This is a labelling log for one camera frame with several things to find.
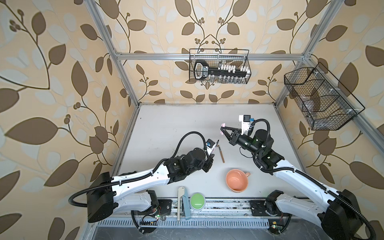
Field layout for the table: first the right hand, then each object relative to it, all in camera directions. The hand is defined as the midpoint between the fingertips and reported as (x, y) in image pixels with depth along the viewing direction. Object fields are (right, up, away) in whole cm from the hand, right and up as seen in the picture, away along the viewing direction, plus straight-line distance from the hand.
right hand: (222, 130), depth 71 cm
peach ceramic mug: (+10, -29, +12) cm, 33 cm away
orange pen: (+3, -17, +23) cm, 29 cm away
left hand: (-3, -12, +3) cm, 13 cm away
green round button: (-12, -37, +4) cm, 39 cm away
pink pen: (-4, -7, -5) cm, 10 cm away
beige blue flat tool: (-19, -33, +5) cm, 39 cm away
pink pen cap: (0, +2, 0) cm, 2 cm away
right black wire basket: (+52, +15, +5) cm, 55 cm away
